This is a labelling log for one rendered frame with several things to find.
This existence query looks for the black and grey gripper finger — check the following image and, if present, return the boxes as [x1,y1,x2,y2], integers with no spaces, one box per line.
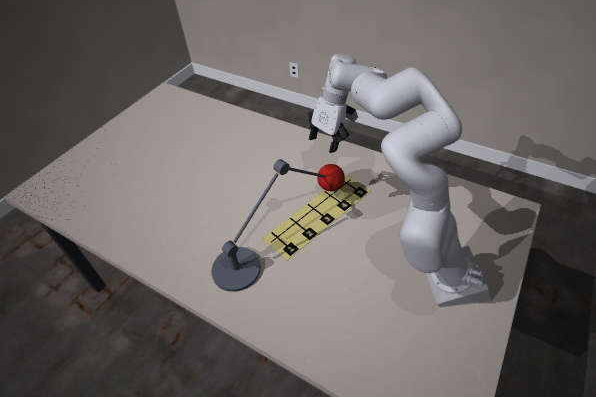
[308,111,318,140]
[329,123,349,153]

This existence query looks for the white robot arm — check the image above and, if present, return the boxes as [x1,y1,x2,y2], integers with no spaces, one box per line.
[322,54,484,294]

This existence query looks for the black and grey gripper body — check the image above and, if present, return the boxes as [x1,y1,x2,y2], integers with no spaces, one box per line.
[311,95,347,135]

